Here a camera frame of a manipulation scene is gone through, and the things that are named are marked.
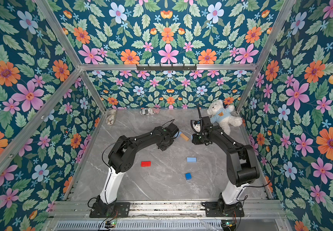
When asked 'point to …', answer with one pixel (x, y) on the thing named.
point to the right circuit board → (228, 225)
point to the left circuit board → (109, 224)
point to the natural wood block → (187, 138)
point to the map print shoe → (110, 116)
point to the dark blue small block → (188, 176)
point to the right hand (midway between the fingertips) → (195, 139)
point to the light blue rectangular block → (178, 134)
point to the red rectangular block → (146, 163)
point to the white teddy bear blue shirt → (222, 114)
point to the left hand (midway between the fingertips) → (172, 144)
